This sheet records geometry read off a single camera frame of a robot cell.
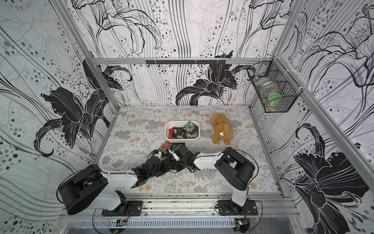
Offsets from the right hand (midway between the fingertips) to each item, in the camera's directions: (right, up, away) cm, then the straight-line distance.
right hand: (176, 162), depth 91 cm
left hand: (-1, -3, -3) cm, 4 cm away
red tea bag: (-4, +19, +10) cm, 22 cm away
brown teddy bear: (+29, +20, -3) cm, 36 cm away
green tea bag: (+9, +22, +10) cm, 26 cm away
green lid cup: (+56, +37, -11) cm, 68 cm away
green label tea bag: (+12, +16, +7) cm, 22 cm away
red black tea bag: (-8, +9, +3) cm, 12 cm away
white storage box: (-6, +24, +11) cm, 27 cm away
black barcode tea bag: (+1, +19, +8) cm, 20 cm away
